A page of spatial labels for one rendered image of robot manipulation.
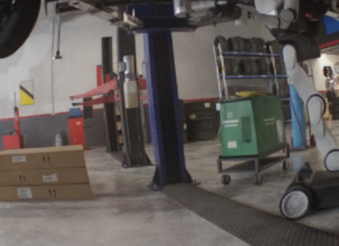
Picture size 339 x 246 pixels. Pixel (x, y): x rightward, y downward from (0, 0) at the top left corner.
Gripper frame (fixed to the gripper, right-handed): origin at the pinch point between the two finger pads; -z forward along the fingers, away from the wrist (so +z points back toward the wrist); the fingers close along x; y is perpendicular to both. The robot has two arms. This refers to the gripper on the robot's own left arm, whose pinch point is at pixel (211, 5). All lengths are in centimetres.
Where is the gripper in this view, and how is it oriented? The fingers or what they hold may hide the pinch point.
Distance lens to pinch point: 150.4
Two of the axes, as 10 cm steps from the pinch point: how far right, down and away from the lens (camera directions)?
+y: -6.6, 0.7, 7.5
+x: 0.7, 10.0, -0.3
